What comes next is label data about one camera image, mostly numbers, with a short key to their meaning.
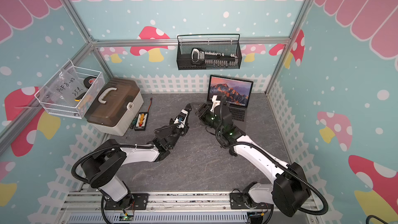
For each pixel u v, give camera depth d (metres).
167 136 0.63
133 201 0.73
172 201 0.76
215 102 0.70
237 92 1.08
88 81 0.80
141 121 1.03
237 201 0.74
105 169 0.45
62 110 0.66
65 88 0.67
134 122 1.02
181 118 0.68
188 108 0.76
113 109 0.88
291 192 0.41
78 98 0.65
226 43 0.90
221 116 0.54
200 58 0.87
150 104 1.14
